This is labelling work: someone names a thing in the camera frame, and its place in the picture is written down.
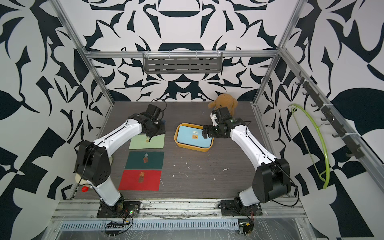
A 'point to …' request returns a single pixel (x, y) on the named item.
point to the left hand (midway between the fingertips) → (162, 128)
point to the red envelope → (140, 180)
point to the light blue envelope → (193, 136)
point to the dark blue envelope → (164, 122)
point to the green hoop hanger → (301, 108)
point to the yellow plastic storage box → (187, 146)
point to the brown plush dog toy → (224, 100)
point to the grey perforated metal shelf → (182, 62)
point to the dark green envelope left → (145, 160)
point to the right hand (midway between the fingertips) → (209, 130)
